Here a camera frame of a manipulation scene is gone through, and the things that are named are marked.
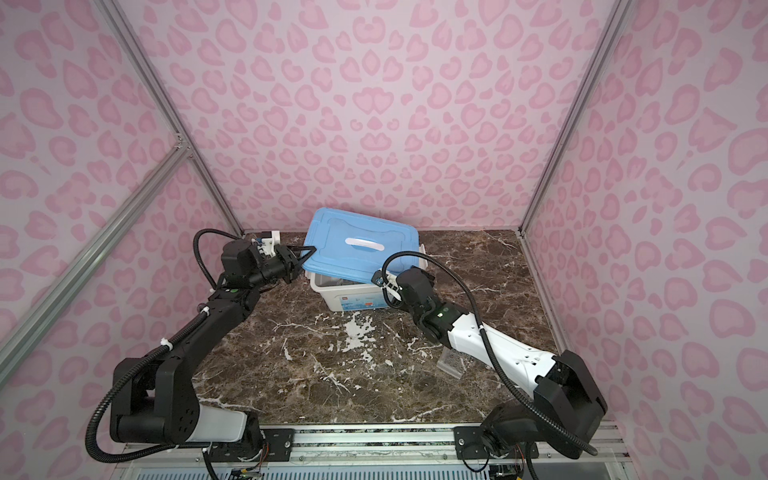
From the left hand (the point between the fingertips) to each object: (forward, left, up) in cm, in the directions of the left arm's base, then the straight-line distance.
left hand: (317, 246), depth 78 cm
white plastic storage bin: (-5, -7, -16) cm, 18 cm away
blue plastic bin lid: (+4, -9, -5) cm, 11 cm away
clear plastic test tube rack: (-22, -35, -26) cm, 49 cm away
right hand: (-4, -25, -8) cm, 26 cm away
